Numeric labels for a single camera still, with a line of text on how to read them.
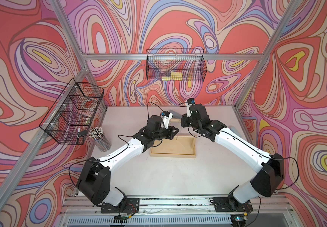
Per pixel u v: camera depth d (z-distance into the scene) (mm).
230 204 668
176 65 962
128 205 723
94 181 417
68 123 736
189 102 682
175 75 908
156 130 635
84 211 732
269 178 408
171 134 690
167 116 716
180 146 960
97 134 816
